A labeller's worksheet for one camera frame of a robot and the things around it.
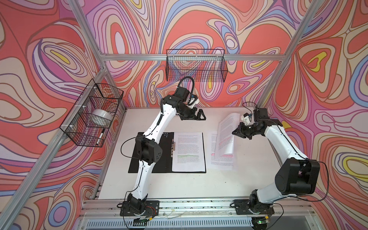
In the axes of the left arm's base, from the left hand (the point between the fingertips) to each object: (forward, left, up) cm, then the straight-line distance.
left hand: (199, 116), depth 83 cm
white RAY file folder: (-20, +22, -24) cm, 38 cm away
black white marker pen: (-15, +52, +2) cm, 54 cm away
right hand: (-8, -20, -8) cm, 23 cm away
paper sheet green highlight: (-13, +6, -24) cm, 28 cm away
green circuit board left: (-49, +32, -26) cm, 64 cm away
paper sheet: (-9, -16, -15) cm, 24 cm away
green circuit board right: (-49, -30, -24) cm, 63 cm away
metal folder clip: (-8, +17, -23) cm, 30 cm away
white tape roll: (-9, +50, +9) cm, 52 cm away
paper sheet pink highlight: (-19, -17, -23) cm, 35 cm away
